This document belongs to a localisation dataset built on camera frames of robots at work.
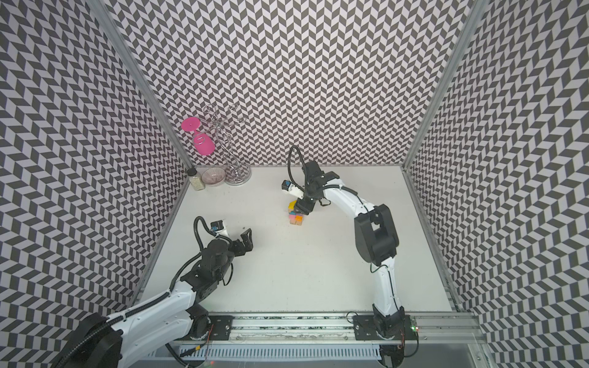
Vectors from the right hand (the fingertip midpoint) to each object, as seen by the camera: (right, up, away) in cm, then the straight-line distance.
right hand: (300, 207), depth 93 cm
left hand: (-22, -9, -8) cm, 25 cm away
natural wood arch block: (-4, -3, +3) cm, 5 cm away
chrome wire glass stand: (-33, +16, +22) cm, 43 cm away
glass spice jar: (-49, +12, +12) cm, 52 cm away
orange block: (-1, -6, +3) cm, 7 cm away
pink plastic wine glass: (-46, +28, +14) cm, 56 cm away
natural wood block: (-3, -7, +4) cm, 8 cm away
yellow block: (-3, +1, -4) cm, 5 cm away
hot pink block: (-3, -5, +3) cm, 7 cm away
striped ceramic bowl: (-43, +13, +19) cm, 49 cm away
